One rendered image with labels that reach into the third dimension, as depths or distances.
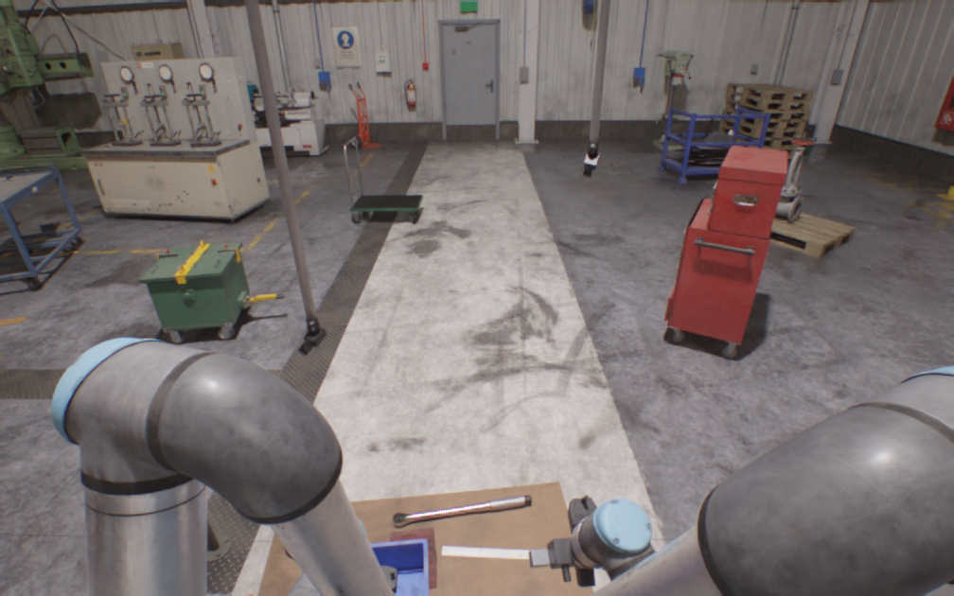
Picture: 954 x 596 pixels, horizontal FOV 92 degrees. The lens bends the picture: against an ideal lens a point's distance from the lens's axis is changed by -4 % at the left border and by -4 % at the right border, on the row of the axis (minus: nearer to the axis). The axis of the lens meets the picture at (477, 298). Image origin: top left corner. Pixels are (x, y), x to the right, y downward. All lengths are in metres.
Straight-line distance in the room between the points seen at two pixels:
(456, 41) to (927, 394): 10.02
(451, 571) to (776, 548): 1.36
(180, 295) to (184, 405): 3.30
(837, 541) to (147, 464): 0.55
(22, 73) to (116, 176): 4.67
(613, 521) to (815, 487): 0.56
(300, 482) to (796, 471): 0.40
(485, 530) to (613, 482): 0.97
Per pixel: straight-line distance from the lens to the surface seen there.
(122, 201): 7.21
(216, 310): 3.76
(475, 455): 2.61
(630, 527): 0.91
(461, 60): 10.26
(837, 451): 0.40
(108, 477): 0.57
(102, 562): 0.62
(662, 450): 2.78
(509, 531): 1.75
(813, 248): 5.64
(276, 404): 0.49
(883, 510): 0.39
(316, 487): 0.51
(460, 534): 1.74
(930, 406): 0.45
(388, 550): 1.43
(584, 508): 1.08
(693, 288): 3.35
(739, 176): 3.10
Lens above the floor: 1.89
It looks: 28 degrees down
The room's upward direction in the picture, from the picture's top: 1 degrees counter-clockwise
